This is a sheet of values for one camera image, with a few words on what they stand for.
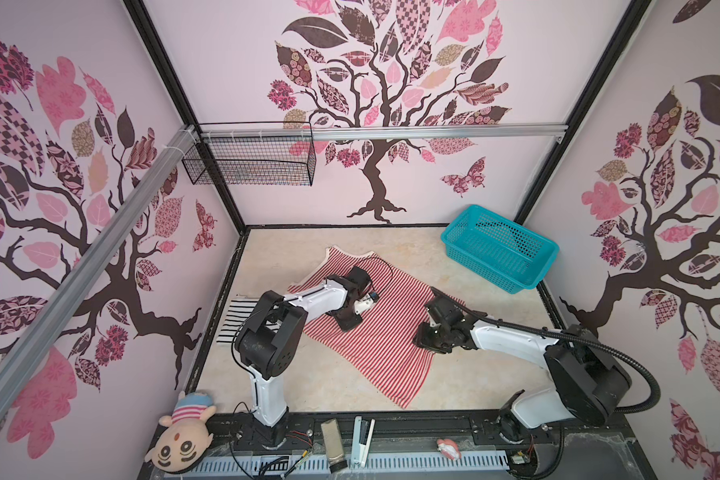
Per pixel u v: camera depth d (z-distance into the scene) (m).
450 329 0.68
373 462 0.71
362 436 0.71
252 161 1.22
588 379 0.44
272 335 0.49
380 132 0.95
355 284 0.72
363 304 0.86
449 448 0.67
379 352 0.87
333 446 0.70
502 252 1.13
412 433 0.74
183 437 0.66
